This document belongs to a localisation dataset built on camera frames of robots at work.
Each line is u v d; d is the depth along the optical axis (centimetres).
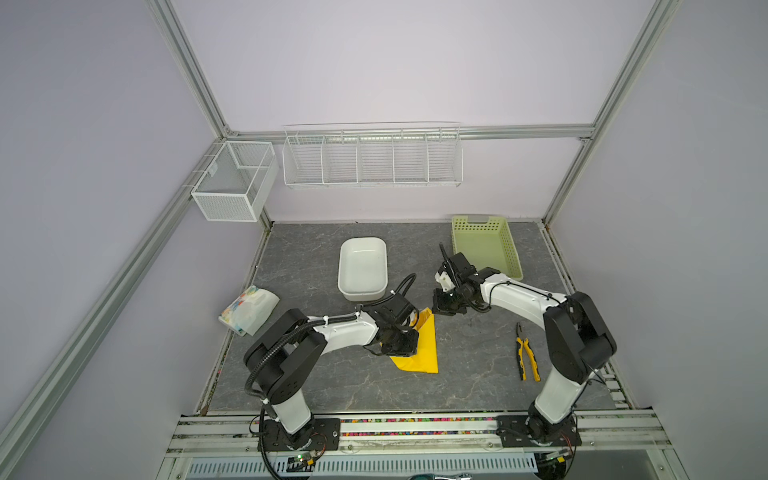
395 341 76
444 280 87
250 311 90
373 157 97
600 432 75
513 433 72
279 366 46
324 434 74
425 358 86
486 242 112
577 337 48
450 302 80
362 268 106
